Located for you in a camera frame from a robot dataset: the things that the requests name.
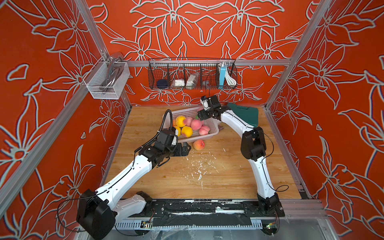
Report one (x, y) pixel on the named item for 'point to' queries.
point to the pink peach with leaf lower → (196, 124)
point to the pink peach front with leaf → (188, 120)
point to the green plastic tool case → (250, 114)
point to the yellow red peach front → (181, 121)
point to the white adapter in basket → (180, 82)
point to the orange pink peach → (198, 144)
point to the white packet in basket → (192, 80)
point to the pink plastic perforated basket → (191, 112)
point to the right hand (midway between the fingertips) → (201, 111)
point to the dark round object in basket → (162, 83)
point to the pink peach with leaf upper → (204, 130)
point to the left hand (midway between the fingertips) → (183, 146)
